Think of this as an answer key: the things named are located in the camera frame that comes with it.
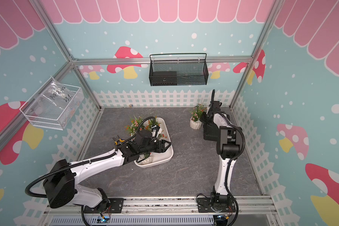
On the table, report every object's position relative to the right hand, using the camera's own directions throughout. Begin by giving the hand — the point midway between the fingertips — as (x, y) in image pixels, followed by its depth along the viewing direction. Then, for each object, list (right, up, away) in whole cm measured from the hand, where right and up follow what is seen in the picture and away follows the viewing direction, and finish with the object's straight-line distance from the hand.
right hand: (200, 118), depth 105 cm
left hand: (-24, -16, -25) cm, 38 cm away
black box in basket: (-26, +25, -16) cm, 40 cm away
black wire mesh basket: (-15, +33, -10) cm, 38 cm away
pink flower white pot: (-47, -7, -15) cm, 50 cm away
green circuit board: (-57, -53, -32) cm, 84 cm away
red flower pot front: (-36, -3, -5) cm, 37 cm away
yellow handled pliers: (-61, -16, -5) cm, 63 cm away
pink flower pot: (-4, -3, -3) cm, 6 cm away
